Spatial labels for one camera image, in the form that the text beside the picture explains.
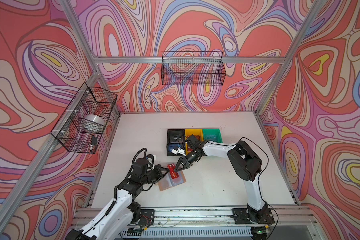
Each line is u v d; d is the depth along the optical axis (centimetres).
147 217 73
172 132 105
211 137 102
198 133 100
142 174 64
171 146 96
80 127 73
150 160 74
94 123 70
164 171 79
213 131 99
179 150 84
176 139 102
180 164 82
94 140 73
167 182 84
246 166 53
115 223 54
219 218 75
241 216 73
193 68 96
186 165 78
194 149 77
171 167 82
